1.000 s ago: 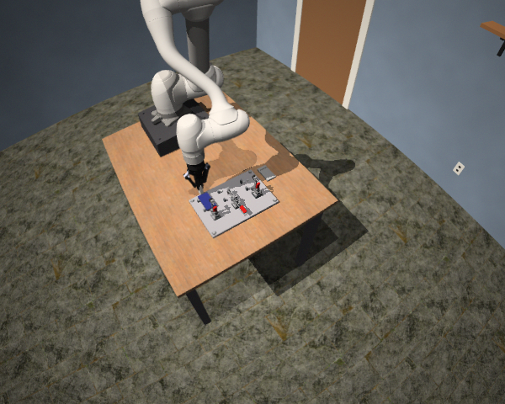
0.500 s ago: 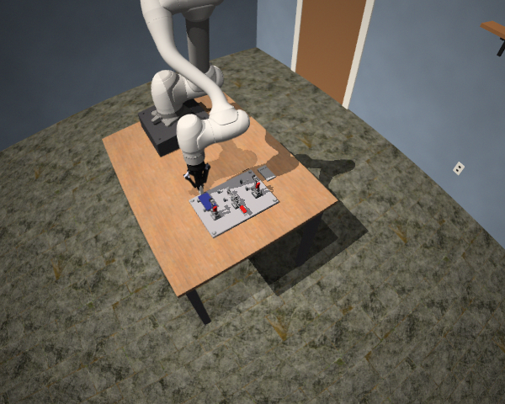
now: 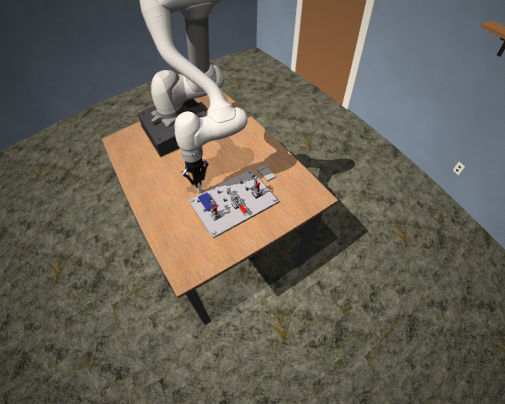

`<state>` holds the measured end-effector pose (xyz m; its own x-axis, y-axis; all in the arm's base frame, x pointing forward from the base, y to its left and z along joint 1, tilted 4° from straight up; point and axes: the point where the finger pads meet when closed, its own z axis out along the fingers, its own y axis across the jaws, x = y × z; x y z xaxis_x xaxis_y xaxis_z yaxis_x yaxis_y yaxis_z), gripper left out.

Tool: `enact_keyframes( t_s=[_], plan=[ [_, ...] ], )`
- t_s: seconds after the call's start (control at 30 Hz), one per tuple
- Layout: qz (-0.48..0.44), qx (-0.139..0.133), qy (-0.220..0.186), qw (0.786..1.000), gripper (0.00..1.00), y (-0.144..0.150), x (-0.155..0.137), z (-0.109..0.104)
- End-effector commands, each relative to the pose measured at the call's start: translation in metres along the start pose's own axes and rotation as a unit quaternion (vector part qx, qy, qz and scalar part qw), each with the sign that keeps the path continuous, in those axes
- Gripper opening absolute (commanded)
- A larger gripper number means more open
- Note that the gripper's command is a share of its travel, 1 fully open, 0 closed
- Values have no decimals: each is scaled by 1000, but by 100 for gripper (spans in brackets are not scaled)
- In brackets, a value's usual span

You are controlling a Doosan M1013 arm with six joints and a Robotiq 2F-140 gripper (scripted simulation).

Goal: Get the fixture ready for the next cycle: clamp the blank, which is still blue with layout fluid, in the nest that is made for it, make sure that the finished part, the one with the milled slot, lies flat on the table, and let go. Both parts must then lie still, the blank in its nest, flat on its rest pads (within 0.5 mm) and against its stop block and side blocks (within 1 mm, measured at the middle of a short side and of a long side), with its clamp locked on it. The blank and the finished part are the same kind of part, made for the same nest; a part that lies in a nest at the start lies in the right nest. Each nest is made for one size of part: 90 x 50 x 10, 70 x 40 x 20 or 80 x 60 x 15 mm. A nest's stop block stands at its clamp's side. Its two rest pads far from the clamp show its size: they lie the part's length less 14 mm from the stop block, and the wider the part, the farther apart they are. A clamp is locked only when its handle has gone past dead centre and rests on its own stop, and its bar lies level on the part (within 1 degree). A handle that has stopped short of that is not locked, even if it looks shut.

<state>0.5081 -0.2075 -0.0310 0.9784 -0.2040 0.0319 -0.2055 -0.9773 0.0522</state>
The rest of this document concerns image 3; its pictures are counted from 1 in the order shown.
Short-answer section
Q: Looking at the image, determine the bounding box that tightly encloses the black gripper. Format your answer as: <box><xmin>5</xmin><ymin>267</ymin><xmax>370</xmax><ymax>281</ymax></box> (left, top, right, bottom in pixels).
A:
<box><xmin>181</xmin><ymin>157</ymin><xmax>209</xmax><ymax>193</ymax></box>

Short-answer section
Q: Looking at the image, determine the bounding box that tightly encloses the blue rectangular block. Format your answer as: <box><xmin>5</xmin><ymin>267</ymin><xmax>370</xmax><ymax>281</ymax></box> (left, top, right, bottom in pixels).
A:
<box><xmin>198</xmin><ymin>193</ymin><xmax>212</xmax><ymax>211</ymax></box>

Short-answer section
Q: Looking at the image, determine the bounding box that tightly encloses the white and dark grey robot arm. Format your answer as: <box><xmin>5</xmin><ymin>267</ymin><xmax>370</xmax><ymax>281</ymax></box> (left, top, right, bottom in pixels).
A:
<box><xmin>140</xmin><ymin>0</ymin><xmax>247</xmax><ymax>162</ymax></box>

